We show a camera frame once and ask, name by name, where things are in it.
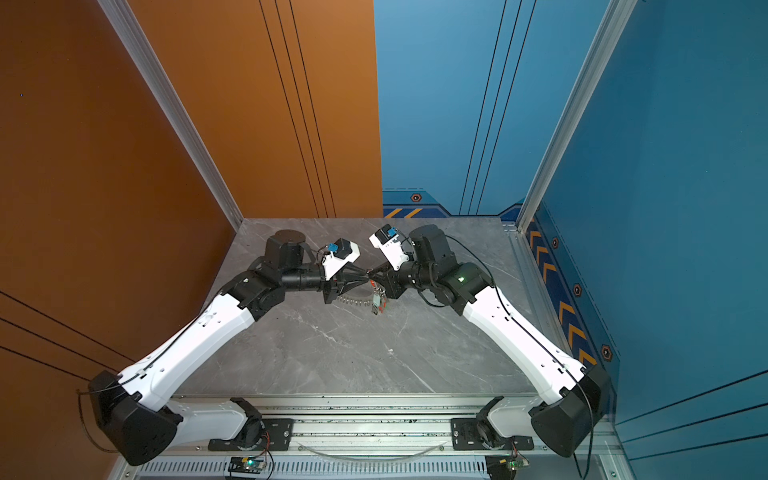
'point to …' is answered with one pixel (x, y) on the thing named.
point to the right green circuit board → (504, 467)
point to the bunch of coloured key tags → (379, 302)
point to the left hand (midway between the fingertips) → (365, 272)
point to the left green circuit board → (248, 464)
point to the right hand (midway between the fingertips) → (369, 274)
